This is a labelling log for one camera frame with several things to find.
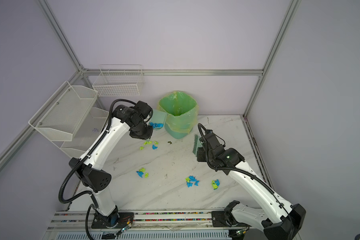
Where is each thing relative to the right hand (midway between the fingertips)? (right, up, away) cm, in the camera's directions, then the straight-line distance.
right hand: (199, 151), depth 74 cm
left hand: (-28, +7, +2) cm, 29 cm away
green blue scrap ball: (+10, -20, +9) cm, 25 cm away
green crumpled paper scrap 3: (-28, +1, +29) cm, 40 cm away
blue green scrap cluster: (-4, -19, +11) cm, 23 cm away
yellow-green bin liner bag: (-9, +26, +33) cm, 43 cm away
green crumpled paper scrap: (-33, +2, +29) cm, 44 cm away
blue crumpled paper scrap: (-28, -1, +27) cm, 39 cm away
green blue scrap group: (-34, -15, +16) cm, 41 cm away
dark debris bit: (-18, +2, +30) cm, 35 cm away
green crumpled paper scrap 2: (-37, -2, +26) cm, 46 cm away
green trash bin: (-13, +8, +32) cm, 36 cm away
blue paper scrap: (-24, +14, +8) cm, 28 cm away
